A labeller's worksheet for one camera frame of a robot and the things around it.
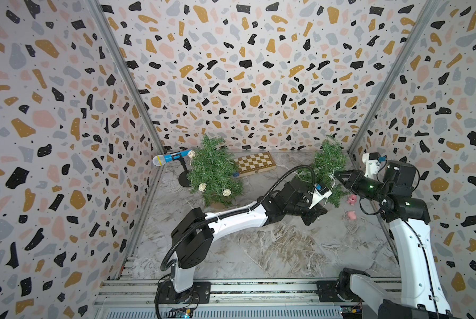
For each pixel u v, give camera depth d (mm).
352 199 583
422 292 378
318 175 794
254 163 1132
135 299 732
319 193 634
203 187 783
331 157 704
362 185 601
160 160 888
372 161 625
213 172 736
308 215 662
